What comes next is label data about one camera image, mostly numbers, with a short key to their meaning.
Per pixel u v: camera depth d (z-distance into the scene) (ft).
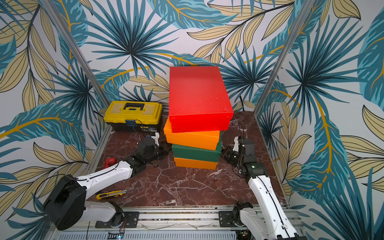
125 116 3.11
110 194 2.56
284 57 2.82
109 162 2.98
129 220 2.43
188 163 2.90
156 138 2.51
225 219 2.41
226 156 2.22
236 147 2.27
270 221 1.34
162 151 2.39
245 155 1.88
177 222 2.40
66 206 1.34
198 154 2.39
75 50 2.70
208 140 2.14
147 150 2.07
